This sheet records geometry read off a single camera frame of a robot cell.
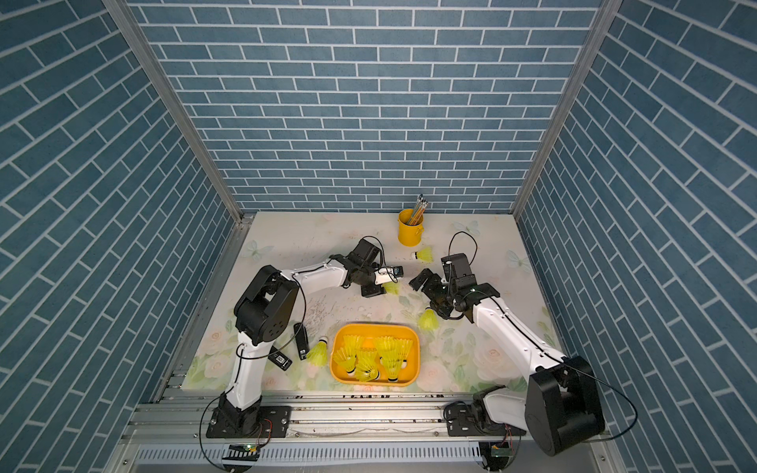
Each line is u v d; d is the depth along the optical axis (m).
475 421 0.66
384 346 0.82
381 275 0.87
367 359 0.79
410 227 1.06
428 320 0.91
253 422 0.67
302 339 0.85
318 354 0.84
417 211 1.04
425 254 1.05
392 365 0.77
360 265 0.79
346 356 0.82
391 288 0.93
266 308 0.55
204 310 0.96
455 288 0.65
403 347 0.82
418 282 0.79
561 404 0.40
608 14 0.71
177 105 0.87
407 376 0.80
